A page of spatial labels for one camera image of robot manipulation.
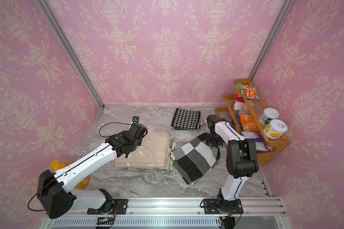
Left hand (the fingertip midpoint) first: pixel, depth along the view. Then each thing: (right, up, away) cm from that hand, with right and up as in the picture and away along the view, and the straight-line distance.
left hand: (135, 134), depth 81 cm
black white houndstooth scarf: (+32, +8, +25) cm, 41 cm away
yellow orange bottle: (-30, -12, -18) cm, 37 cm away
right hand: (+48, -8, +11) cm, 50 cm away
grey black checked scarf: (+36, -16, +9) cm, 40 cm away
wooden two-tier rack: (+67, +13, +7) cm, 69 cm away
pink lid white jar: (+64, +19, +10) cm, 67 cm away
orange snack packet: (+68, +6, +6) cm, 68 cm away
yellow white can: (+69, +4, -16) cm, 71 cm away
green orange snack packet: (+65, +25, +3) cm, 70 cm away
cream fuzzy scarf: (+11, -11, +2) cm, 16 cm away
